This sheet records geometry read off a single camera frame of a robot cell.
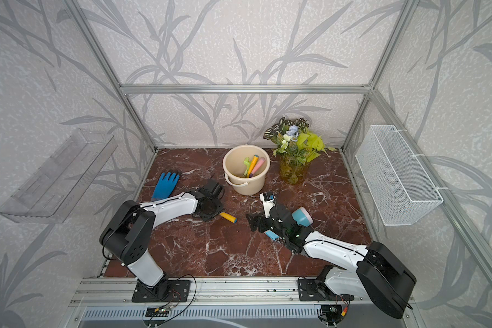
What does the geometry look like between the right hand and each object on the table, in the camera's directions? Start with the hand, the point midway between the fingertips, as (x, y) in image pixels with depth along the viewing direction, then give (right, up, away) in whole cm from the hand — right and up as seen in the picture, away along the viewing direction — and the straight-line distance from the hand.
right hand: (255, 210), depth 83 cm
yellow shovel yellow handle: (-1, +20, +16) cm, 26 cm away
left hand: (-16, -2, +11) cm, 19 cm away
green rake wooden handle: (-4, +19, +21) cm, 29 cm away
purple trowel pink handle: (+1, +18, +14) cm, 23 cm away
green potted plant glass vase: (+19, +27, +11) cm, 35 cm away
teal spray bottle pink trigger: (+19, -2, +1) cm, 19 cm away
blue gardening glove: (-46, +8, +19) cm, 50 cm away
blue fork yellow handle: (-11, -6, +9) cm, 15 cm away
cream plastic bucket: (-11, +17, +22) cm, 30 cm away
